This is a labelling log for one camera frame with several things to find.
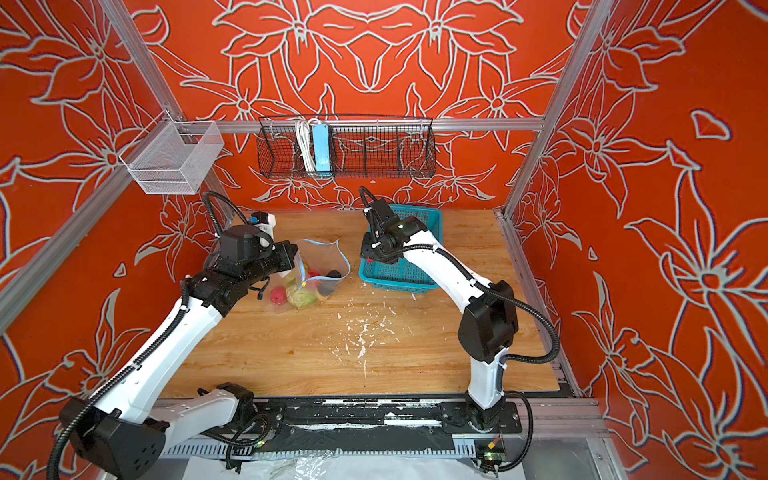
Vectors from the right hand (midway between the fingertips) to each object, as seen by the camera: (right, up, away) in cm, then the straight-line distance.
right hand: (362, 250), depth 83 cm
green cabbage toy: (-19, -15, +4) cm, 24 cm away
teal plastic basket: (+13, -10, +17) cm, 24 cm away
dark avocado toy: (-9, -7, +3) cm, 12 cm away
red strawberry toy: (-13, -6, -3) cm, 15 cm away
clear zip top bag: (-12, -2, +1) cm, 12 cm away
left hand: (-16, +2, -9) cm, 19 cm away
